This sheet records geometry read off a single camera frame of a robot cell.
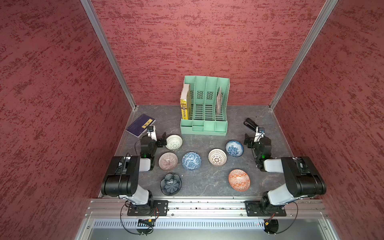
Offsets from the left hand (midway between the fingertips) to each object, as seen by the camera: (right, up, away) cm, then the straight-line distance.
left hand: (158, 135), depth 94 cm
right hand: (+61, 0, +1) cm, 61 cm away
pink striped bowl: (+7, -16, -4) cm, 18 cm away
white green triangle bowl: (+10, -6, +4) cm, 12 cm away
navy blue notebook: (-17, +6, +13) cm, 22 cm away
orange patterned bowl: (+50, -25, -11) cm, 56 cm away
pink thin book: (+41, +22, +13) cm, 49 cm away
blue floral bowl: (+22, -15, -4) cm, 27 cm away
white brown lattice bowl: (+38, -14, -2) cm, 41 cm away
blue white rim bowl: (+50, -9, +1) cm, 51 cm away
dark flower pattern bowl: (+11, -26, -13) cm, 31 cm away
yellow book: (+18, +21, -5) cm, 28 cm away
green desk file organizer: (+35, +21, +28) cm, 50 cm away
